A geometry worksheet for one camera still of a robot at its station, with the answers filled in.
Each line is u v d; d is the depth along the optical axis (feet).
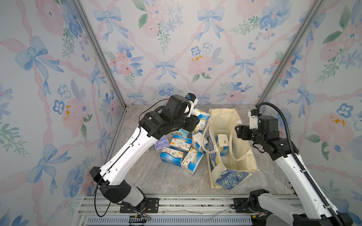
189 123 1.83
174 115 1.48
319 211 1.24
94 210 1.25
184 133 3.05
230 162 2.88
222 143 2.76
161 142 3.03
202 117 2.10
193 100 1.78
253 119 2.10
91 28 2.55
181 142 2.97
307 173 1.39
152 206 2.42
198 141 2.76
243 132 2.11
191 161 2.70
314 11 2.31
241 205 2.31
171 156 2.73
